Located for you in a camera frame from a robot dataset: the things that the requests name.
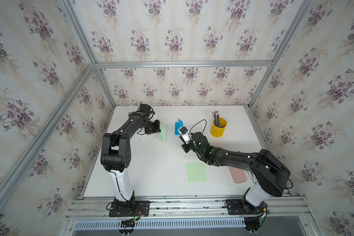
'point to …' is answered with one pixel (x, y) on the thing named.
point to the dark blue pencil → (217, 119)
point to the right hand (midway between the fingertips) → (182, 136)
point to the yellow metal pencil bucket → (217, 132)
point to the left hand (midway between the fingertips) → (161, 130)
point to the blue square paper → (178, 125)
